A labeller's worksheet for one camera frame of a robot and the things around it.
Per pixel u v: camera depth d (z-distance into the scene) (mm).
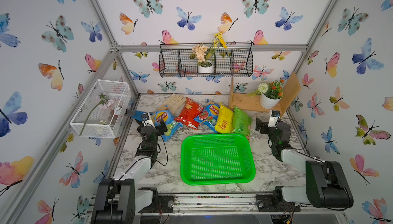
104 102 743
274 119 766
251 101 1069
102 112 714
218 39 817
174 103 1152
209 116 986
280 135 682
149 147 656
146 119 720
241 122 920
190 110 1014
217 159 882
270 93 956
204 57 849
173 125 958
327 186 427
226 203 755
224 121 935
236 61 987
